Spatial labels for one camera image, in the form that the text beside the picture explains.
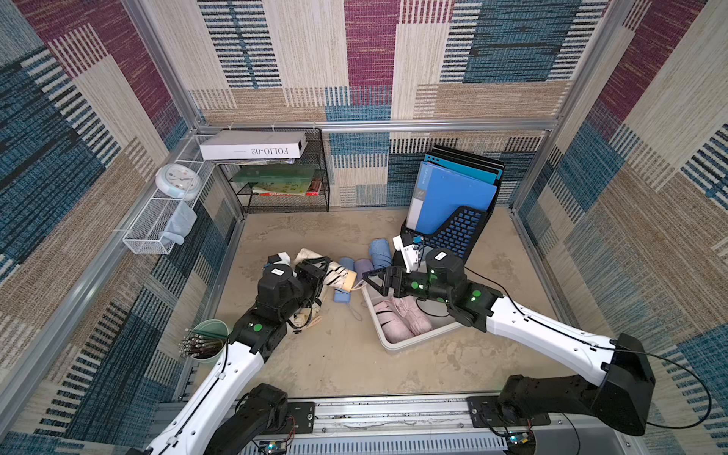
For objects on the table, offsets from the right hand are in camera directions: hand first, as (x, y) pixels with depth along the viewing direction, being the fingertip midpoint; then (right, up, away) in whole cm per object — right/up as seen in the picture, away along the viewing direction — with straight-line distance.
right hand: (370, 274), depth 69 cm
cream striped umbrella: (-8, -1, +1) cm, 8 cm away
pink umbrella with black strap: (+7, -17, +16) cm, 25 cm away
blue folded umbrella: (+4, +3, +32) cm, 32 cm away
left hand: (-10, +3, +3) cm, 11 cm away
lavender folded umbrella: (-2, +1, +14) cm, 14 cm away
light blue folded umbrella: (-8, 0, +30) cm, 31 cm away
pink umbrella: (+13, -14, +16) cm, 25 cm away
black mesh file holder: (+30, +10, +23) cm, 39 cm away
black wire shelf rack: (-22, +24, +51) cm, 61 cm away
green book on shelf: (-31, +28, +25) cm, 49 cm away
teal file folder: (+37, +28, +19) cm, 50 cm away
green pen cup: (-40, -16, +2) cm, 43 cm away
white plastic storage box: (+15, -8, -7) cm, 19 cm away
